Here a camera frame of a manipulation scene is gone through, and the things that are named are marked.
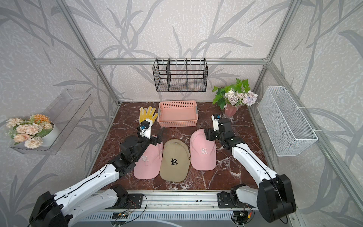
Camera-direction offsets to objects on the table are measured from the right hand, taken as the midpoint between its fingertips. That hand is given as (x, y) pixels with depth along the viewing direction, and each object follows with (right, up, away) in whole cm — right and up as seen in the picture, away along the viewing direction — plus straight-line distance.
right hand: (208, 128), depth 86 cm
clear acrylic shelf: (-79, +10, -9) cm, 80 cm away
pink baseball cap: (-36, -22, -3) cm, 42 cm away
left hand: (-29, +3, -11) cm, 31 cm away
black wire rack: (-19, +38, +21) cm, 47 cm away
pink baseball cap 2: (-3, -14, -1) cm, 15 cm away
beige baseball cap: (-20, -19, -4) cm, 28 cm away
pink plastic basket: (-22, +9, +30) cm, 38 cm away
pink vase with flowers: (+13, +19, -1) cm, 23 cm away
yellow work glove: (-48, +9, +26) cm, 55 cm away
